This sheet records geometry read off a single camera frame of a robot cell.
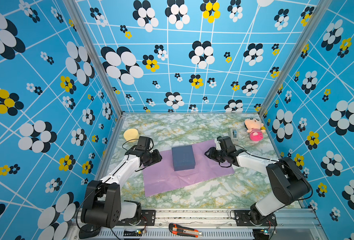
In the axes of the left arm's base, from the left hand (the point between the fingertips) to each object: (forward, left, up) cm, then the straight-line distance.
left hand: (160, 157), depth 88 cm
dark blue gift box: (0, -14, 0) cm, 14 cm away
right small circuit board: (-37, -50, -5) cm, 62 cm away
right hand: (+4, -29, -3) cm, 29 cm away
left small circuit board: (-36, +10, -8) cm, 39 cm away
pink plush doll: (+23, -63, +1) cm, 67 cm away
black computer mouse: (-36, +30, -4) cm, 47 cm away
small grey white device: (+19, -49, -2) cm, 52 cm away
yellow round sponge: (+21, +23, -5) cm, 31 cm away
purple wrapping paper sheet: (-10, -1, -6) cm, 12 cm away
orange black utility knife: (-35, -10, -6) cm, 37 cm away
